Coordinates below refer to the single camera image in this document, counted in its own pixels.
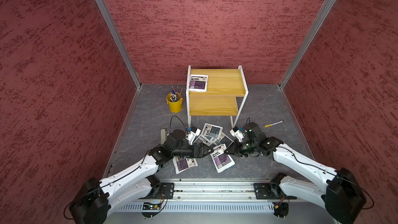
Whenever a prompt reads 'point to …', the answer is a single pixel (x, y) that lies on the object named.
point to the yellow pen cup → (174, 107)
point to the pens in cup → (175, 96)
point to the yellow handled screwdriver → (268, 125)
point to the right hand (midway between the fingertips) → (225, 156)
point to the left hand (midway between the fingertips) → (207, 155)
